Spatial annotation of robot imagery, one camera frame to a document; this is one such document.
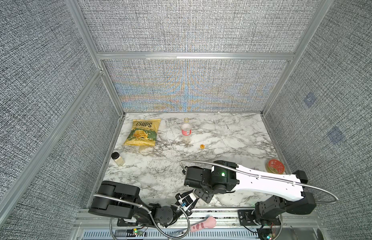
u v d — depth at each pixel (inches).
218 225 28.7
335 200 15.1
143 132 38.9
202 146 39.4
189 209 24.6
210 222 27.6
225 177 15.7
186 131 35.3
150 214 21.9
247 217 28.4
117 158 33.7
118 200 16.7
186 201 22.3
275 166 34.6
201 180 17.5
